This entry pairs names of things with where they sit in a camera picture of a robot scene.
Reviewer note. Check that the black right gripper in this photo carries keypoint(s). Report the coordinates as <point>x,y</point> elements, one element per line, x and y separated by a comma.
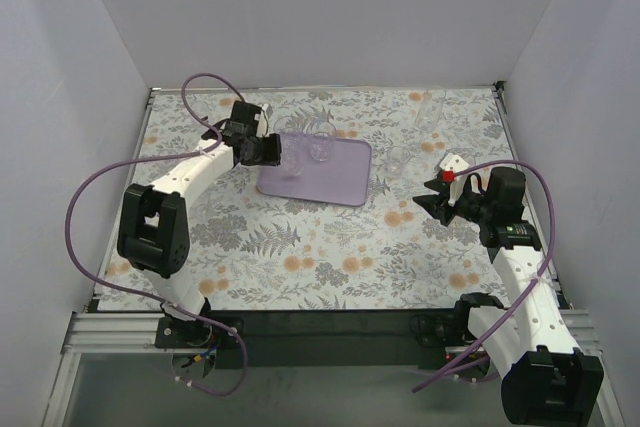
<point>472,202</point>

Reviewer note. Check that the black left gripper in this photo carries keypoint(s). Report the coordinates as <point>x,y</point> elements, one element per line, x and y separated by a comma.
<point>271,150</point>

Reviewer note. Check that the faceted clear tumbler glass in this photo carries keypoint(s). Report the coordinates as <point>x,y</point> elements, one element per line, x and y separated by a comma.
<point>289,129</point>

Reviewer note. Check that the small clear glass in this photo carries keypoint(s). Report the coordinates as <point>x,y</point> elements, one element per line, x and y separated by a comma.
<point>291,156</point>

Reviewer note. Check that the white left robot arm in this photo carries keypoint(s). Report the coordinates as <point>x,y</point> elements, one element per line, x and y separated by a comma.
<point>153,234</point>

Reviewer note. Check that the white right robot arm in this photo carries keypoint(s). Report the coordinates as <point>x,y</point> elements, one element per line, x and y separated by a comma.
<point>546,379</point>

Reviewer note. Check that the clear glass near tray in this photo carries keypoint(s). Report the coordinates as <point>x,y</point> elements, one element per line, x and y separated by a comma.
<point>397,159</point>

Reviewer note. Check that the lilac rectangular plastic tray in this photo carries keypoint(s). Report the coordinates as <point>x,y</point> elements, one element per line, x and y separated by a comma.
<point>343,179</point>

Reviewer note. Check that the clear stemmed glass back left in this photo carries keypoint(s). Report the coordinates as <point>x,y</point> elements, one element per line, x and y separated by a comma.
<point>202,109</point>

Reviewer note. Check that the tall clear glass back right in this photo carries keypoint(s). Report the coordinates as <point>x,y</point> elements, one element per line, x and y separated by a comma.
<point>430,109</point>

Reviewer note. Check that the floral patterned table mat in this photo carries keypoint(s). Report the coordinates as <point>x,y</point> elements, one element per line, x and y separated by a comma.
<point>252,251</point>

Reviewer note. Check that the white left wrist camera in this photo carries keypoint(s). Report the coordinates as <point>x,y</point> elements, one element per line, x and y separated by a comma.
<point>263,120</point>

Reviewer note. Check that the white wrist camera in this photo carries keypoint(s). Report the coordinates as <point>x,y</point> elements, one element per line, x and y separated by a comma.
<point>263,120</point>
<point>454,170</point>

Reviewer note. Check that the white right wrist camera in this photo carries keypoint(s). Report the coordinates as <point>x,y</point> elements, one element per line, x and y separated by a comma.
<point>454,170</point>

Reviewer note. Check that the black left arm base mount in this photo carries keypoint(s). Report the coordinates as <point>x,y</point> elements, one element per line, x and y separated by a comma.
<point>192,334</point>

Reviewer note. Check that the aluminium table frame rail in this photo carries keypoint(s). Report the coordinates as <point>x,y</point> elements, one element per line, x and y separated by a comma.
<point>96,333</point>

